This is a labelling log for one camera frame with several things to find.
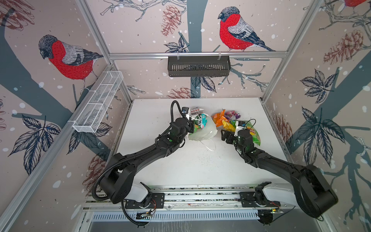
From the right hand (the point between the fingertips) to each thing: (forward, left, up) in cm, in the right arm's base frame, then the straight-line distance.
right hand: (227, 129), depth 89 cm
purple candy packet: (+15, -6, -4) cm, 16 cm away
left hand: (+2, +21, +12) cm, 25 cm away
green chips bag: (+3, -18, -4) cm, 18 cm away
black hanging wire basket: (+43, +20, +18) cm, 51 cm away
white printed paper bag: (-3, +14, -3) cm, 14 cm away
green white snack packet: (+8, +17, -2) cm, 19 cm away
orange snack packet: (+14, +3, -5) cm, 15 cm away
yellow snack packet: (+4, -2, -2) cm, 5 cm away
